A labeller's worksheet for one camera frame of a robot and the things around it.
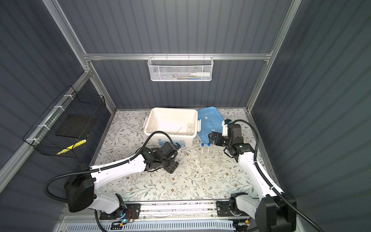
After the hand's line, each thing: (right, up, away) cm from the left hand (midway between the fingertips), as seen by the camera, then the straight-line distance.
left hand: (173, 162), depth 82 cm
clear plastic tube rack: (+22, 0, +11) cm, 25 cm away
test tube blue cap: (+20, +10, -1) cm, 23 cm away
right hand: (+25, +15, 0) cm, 29 cm away
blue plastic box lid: (+27, +24, +30) cm, 47 cm away
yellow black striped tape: (-46, +12, -16) cm, 50 cm away
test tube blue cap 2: (+17, +10, -1) cm, 19 cm away
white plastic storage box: (+3, +22, +23) cm, 32 cm away
